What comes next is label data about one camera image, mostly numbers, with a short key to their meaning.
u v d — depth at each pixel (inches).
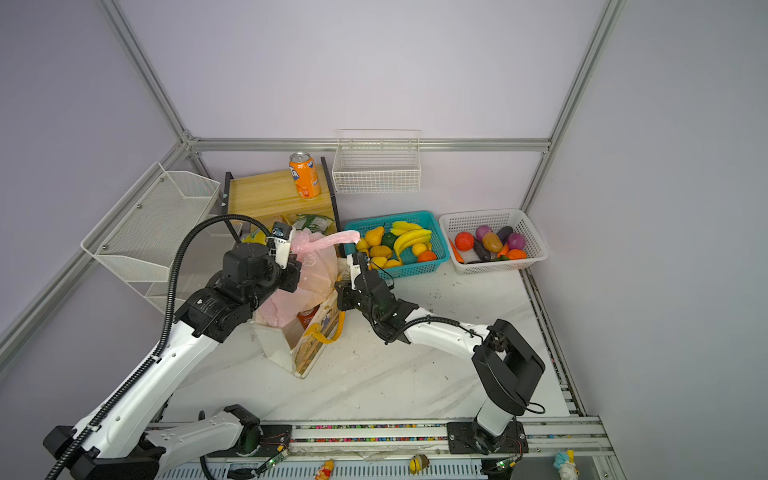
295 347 26.7
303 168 29.4
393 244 43.5
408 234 43.4
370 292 23.3
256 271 19.7
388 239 43.7
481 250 43.3
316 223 36.2
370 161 42.2
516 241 42.5
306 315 33.1
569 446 29.4
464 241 42.7
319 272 28.8
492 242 42.3
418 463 27.0
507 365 17.5
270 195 32.7
